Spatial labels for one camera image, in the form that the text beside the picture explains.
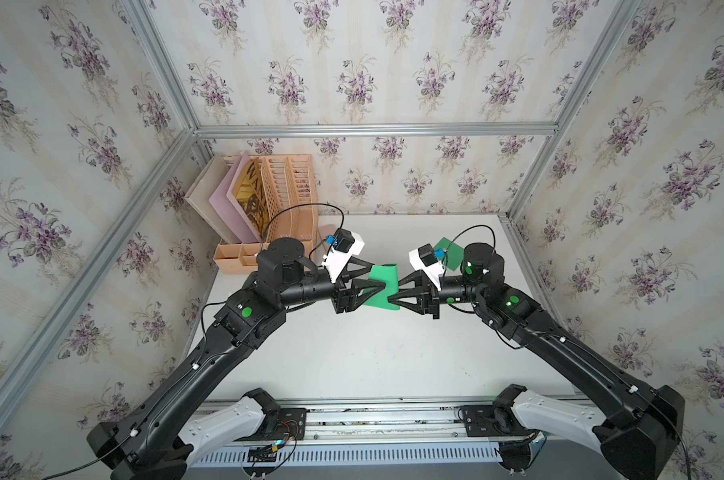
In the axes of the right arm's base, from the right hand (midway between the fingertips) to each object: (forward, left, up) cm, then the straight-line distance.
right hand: (395, 294), depth 62 cm
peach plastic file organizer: (+57, +37, -20) cm, 71 cm away
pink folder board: (+31, +49, -5) cm, 59 cm away
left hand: (-1, +3, +7) cm, 8 cm away
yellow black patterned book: (+42, +46, -10) cm, 63 cm away
